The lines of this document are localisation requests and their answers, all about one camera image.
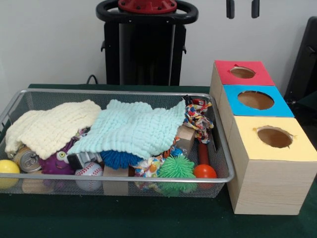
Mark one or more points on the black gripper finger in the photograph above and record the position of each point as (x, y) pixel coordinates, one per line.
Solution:
(230, 8)
(255, 8)

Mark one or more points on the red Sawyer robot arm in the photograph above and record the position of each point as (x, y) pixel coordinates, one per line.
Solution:
(148, 6)

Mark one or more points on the wooden box with three holes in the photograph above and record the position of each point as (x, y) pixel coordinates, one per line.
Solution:
(270, 188)

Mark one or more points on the clear mesh bin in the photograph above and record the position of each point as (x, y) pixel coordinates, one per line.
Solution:
(62, 99)

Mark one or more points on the black flat panel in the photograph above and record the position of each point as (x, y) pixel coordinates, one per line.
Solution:
(304, 62)

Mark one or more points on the green cloth on side table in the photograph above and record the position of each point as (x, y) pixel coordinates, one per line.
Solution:
(308, 109)

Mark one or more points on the light blue waffle cloth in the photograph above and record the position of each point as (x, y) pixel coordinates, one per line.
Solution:
(133, 129)

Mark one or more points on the orange red ball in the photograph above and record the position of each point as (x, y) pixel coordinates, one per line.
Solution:
(204, 171)

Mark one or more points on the green spiky ball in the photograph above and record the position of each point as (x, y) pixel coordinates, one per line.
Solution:
(175, 167)

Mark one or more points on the blue spiky ball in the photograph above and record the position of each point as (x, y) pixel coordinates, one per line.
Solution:
(116, 160)

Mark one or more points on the white baseball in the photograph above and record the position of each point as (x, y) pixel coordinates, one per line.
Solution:
(90, 169)

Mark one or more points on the cream waffle cloth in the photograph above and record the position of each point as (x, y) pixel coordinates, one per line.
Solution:
(49, 124)

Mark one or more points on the dark green tablecloth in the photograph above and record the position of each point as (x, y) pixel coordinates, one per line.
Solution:
(148, 218)

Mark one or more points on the purple monster toy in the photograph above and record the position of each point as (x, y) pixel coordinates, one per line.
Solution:
(53, 164)

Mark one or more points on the drink can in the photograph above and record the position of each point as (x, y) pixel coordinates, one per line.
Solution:
(28, 161)

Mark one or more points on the yellow ball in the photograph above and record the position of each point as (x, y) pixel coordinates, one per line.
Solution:
(8, 167)

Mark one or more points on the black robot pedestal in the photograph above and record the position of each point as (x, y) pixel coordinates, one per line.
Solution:
(146, 54)

